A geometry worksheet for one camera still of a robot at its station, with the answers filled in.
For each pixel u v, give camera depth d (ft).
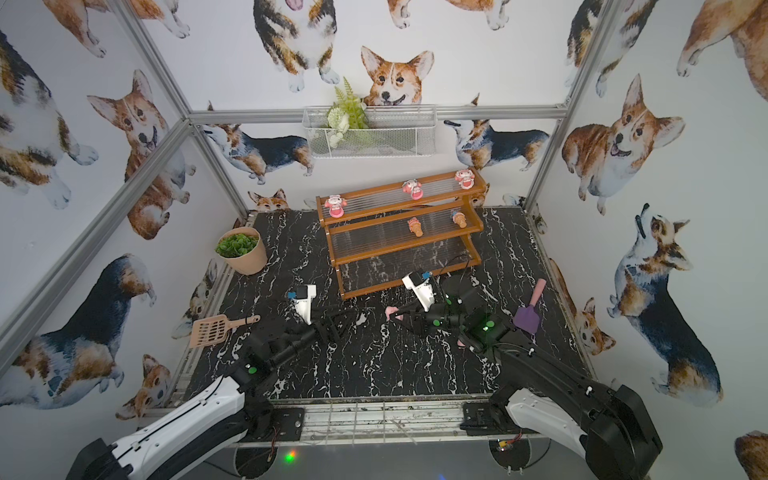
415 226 3.04
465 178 2.82
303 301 2.27
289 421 2.42
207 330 3.00
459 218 3.11
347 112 2.67
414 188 2.74
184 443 1.61
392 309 2.37
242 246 3.04
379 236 3.72
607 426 1.31
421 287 2.18
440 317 2.12
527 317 3.04
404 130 3.03
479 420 2.40
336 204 2.60
